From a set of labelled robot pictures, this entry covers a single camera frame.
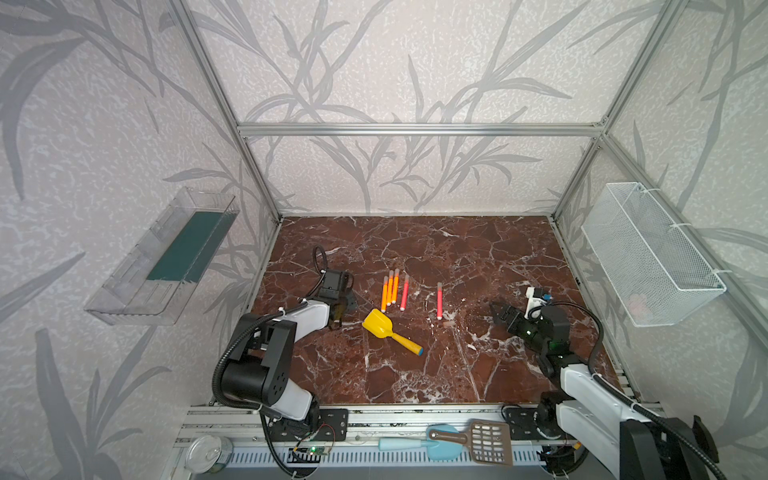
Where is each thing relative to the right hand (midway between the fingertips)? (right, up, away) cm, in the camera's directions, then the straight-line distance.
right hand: (500, 299), depth 88 cm
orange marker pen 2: (-33, +1, +11) cm, 35 cm away
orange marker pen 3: (-32, +2, +11) cm, 34 cm away
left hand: (-46, +2, +8) cm, 46 cm away
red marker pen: (-29, -3, +7) cm, 30 cm away
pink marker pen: (-17, -2, +8) cm, 19 cm away
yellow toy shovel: (-36, -8, +3) cm, 37 cm away
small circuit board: (-49, -33, -18) cm, 62 cm away
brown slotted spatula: (-8, -32, -16) cm, 36 cm away
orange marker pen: (-35, 0, +9) cm, 36 cm away
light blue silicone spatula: (-21, -33, -17) cm, 42 cm away
